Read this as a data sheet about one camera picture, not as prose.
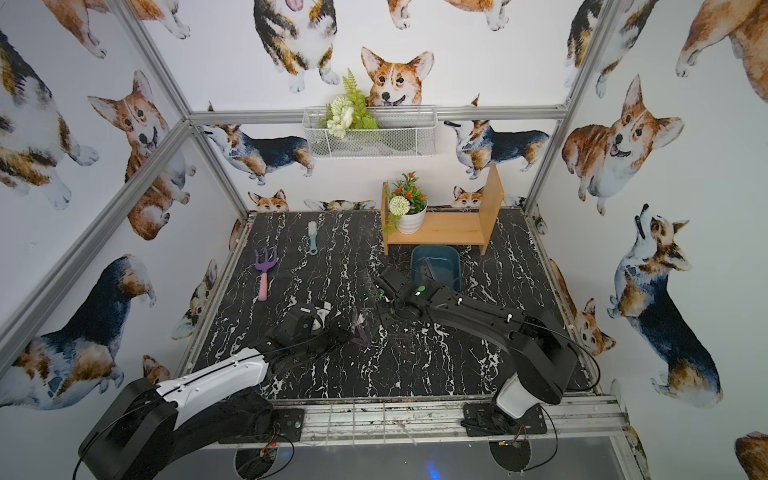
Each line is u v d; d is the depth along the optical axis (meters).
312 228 1.17
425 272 1.03
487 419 0.74
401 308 0.62
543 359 0.43
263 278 1.01
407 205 0.94
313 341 0.65
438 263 1.05
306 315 0.67
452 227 1.07
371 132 0.84
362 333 0.88
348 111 0.78
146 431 0.41
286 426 0.74
